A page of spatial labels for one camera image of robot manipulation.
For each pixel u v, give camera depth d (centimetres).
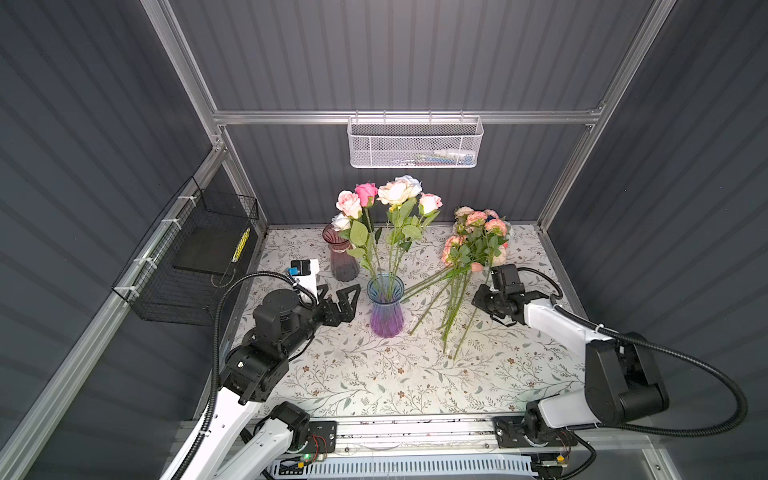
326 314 58
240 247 77
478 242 106
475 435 76
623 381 43
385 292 82
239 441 45
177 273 72
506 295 69
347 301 58
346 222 69
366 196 68
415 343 89
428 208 71
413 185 70
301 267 55
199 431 41
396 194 68
